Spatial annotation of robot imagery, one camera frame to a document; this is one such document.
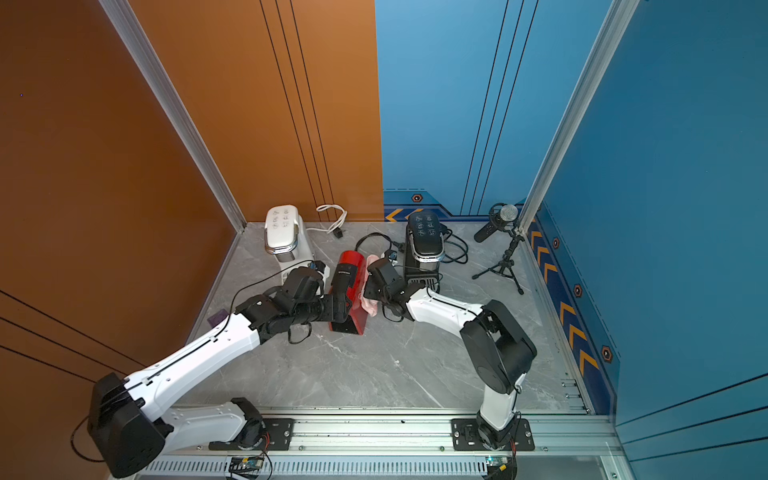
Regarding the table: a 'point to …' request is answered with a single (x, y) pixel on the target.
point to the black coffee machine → (424, 252)
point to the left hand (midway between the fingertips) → (341, 299)
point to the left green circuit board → (245, 464)
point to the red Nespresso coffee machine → (357, 278)
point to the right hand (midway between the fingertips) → (367, 284)
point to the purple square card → (217, 317)
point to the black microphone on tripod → (502, 217)
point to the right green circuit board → (497, 465)
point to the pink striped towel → (369, 307)
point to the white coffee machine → (286, 238)
